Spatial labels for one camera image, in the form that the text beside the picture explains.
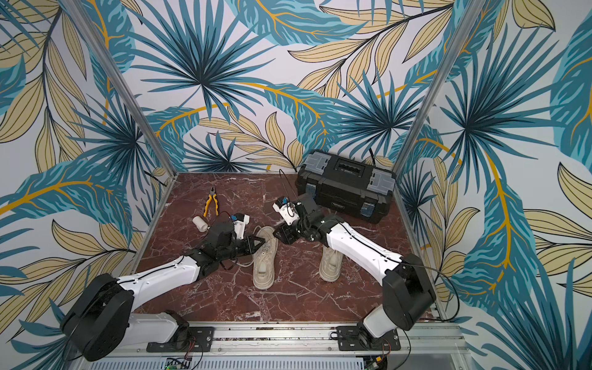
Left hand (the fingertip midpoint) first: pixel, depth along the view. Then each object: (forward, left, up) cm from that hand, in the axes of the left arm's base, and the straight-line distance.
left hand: (265, 243), depth 83 cm
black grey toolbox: (+23, -31, +5) cm, 39 cm away
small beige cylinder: (+12, +29, -7) cm, 32 cm away
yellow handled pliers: (+30, +29, -10) cm, 43 cm away
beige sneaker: (-6, 0, -6) cm, 9 cm away
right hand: (+3, -5, +4) cm, 8 cm away
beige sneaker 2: (-6, -24, -4) cm, 25 cm away
